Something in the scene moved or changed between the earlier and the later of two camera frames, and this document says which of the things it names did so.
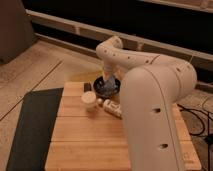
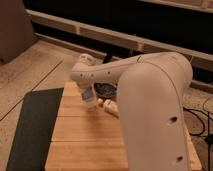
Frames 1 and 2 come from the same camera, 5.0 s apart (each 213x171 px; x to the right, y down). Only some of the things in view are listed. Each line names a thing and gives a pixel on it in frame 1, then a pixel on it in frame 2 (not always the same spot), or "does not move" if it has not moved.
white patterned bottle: (113, 108) does not move
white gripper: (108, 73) -> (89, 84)
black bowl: (102, 94) does not move
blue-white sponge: (110, 83) -> (87, 93)
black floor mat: (32, 138) does not move
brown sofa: (16, 30) does not move
